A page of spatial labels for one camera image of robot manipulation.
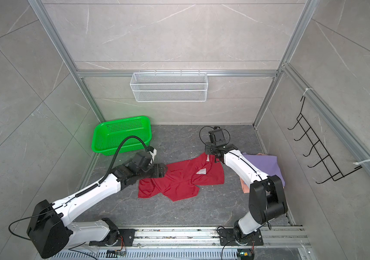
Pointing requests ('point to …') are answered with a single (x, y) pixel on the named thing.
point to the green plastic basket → (108, 135)
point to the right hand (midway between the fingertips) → (211, 144)
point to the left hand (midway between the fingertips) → (161, 164)
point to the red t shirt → (182, 179)
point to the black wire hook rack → (325, 164)
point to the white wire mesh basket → (171, 86)
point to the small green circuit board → (245, 254)
